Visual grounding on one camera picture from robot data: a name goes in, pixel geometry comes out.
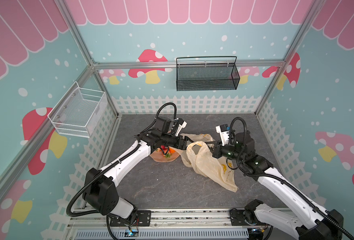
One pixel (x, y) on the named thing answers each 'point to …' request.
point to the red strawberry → (164, 148)
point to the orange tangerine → (172, 150)
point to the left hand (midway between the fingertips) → (189, 146)
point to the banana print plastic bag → (217, 168)
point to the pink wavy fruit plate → (157, 155)
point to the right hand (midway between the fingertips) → (204, 143)
